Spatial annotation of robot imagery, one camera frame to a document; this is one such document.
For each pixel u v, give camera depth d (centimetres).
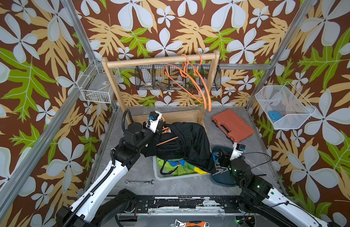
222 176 84
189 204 75
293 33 77
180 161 80
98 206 42
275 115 80
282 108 84
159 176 74
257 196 53
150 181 82
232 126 104
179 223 69
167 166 82
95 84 86
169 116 113
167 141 77
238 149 64
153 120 56
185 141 72
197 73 70
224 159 66
